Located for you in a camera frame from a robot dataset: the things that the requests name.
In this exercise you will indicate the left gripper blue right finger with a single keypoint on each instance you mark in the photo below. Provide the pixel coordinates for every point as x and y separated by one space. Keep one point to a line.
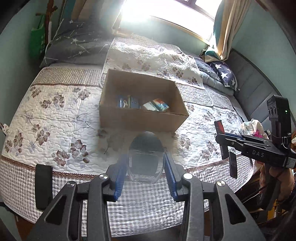
172 176

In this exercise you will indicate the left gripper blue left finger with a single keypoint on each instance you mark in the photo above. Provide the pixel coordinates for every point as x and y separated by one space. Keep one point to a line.
118 176

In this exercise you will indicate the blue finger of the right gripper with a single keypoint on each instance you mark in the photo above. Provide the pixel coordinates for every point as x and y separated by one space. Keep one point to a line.
234 137

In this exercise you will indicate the clear glass bottle black cap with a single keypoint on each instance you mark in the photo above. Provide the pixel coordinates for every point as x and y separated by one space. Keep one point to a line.
145 158

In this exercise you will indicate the red black lighter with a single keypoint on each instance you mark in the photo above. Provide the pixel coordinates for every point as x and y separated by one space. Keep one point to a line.
219 139

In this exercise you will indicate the white plastic clip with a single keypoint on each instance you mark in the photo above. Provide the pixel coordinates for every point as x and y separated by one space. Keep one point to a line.
125 104

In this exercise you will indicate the blue calculator remote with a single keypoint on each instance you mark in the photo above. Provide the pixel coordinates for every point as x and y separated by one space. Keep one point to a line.
134 103

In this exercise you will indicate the white power adapter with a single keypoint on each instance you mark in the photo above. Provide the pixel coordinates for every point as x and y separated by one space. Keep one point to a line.
150 106

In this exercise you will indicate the blue orange tissue pack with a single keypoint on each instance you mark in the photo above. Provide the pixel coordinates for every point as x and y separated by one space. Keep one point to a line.
160 105

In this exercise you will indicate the person's right hand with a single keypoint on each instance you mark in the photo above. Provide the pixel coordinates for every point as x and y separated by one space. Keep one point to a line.
272 189

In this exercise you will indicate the floral cloth bundle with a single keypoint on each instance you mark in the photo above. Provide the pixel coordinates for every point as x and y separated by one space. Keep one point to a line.
252 128

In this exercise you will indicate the black remote control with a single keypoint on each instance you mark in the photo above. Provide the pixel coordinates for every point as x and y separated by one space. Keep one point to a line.
233 165

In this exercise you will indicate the grey upholstered headboard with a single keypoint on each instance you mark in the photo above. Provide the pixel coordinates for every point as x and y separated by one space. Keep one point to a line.
254 87

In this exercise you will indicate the brown cardboard box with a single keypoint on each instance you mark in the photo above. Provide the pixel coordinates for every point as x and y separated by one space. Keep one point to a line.
145 88

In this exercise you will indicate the navy star pillow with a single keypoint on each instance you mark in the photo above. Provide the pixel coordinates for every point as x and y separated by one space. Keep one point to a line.
225 74

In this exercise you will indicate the grey folded duvet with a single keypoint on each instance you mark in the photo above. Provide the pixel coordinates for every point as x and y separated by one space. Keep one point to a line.
210 78

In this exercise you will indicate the floral quilted bedspread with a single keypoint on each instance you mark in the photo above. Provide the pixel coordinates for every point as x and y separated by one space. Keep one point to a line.
57 124

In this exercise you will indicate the black smartphone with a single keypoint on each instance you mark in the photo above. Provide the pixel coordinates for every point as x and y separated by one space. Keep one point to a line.
43 186

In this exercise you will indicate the folded floral quilt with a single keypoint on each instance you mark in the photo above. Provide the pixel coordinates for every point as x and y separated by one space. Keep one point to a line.
138 54

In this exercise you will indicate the right beige curtain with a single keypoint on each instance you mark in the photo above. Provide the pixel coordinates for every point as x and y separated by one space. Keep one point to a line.
227 22

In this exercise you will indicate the window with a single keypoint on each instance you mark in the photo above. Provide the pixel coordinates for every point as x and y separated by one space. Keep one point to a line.
196 17

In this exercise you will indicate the dark constellation pillow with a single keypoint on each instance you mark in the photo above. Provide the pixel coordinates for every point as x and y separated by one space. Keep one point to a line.
78 42

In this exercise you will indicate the green bag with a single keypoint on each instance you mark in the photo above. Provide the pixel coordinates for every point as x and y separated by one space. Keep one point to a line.
37 39

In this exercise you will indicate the wooden coat rack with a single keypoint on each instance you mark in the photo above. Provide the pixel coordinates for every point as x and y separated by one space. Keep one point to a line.
51 8

